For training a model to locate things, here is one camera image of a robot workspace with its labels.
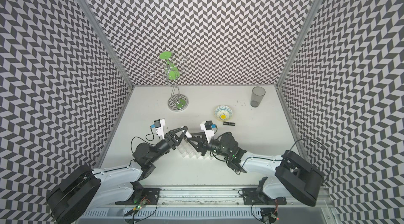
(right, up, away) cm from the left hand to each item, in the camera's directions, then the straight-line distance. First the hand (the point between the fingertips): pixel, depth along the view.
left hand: (188, 130), depth 71 cm
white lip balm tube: (0, -2, 0) cm, 2 cm away
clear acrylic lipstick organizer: (+1, -8, -3) cm, 8 cm away
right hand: (0, -5, +1) cm, 5 cm away
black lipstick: (+22, -1, +26) cm, 34 cm away
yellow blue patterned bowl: (+19, +5, +31) cm, 37 cm away
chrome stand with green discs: (-14, +32, +15) cm, 38 cm away
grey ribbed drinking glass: (+40, +17, +27) cm, 51 cm away
